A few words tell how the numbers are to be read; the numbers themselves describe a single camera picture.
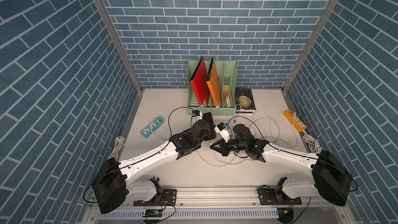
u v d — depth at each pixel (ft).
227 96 3.65
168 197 2.40
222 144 2.27
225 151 2.25
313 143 2.97
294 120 3.21
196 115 2.27
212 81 2.85
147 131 3.07
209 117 2.62
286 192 2.01
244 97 3.68
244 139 2.08
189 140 1.90
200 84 2.89
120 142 3.03
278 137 3.14
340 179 1.46
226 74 3.57
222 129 2.33
